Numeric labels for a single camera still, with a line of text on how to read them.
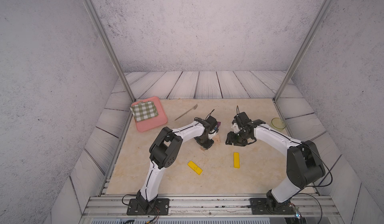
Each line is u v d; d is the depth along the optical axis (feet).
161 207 2.40
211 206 2.44
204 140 2.70
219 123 3.49
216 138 3.15
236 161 2.90
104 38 2.82
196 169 2.78
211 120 2.69
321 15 2.54
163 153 1.76
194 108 3.77
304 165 1.48
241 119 2.38
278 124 2.98
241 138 2.48
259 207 2.38
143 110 3.72
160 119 3.65
